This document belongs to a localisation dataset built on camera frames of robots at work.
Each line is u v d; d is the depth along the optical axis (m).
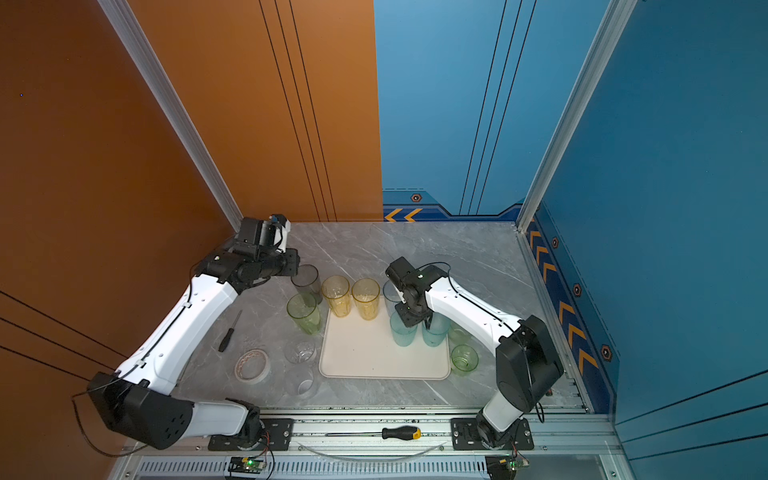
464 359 0.85
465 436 0.72
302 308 0.88
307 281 0.87
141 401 0.38
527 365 0.41
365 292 0.84
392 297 0.81
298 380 0.77
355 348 0.88
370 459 0.71
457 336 0.85
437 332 0.80
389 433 0.72
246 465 0.71
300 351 0.86
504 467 0.71
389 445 0.73
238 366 0.83
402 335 0.87
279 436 0.74
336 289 0.87
